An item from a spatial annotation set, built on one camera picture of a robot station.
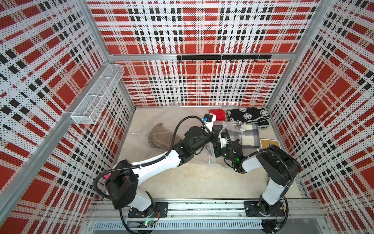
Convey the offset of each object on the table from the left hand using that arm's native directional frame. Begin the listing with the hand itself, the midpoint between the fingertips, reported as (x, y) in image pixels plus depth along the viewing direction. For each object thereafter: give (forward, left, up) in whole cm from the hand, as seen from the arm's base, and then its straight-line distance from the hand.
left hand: (224, 126), depth 72 cm
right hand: (+2, +6, -22) cm, 23 cm away
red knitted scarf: (+31, -4, -25) cm, 40 cm away
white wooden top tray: (+4, -30, -24) cm, 39 cm away
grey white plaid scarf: (+9, -20, -24) cm, 33 cm away
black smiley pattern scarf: (+28, -32, -24) cm, 48 cm away
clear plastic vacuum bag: (-9, +8, -6) cm, 13 cm away
